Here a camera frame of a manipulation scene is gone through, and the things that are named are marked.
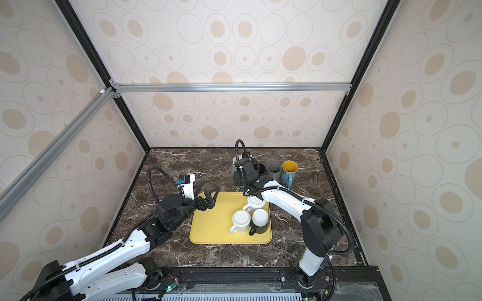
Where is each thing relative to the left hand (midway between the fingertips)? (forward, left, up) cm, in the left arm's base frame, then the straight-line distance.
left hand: (215, 186), depth 72 cm
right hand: (+14, -9, -10) cm, 19 cm away
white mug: (-6, -10, -18) cm, 22 cm away
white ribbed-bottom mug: (+1, -16, -16) cm, 23 cm away
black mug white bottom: (-8, -18, -16) cm, 25 cm away
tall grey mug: (+21, -27, -18) cm, 38 cm away
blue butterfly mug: (+22, -35, -18) cm, 45 cm away
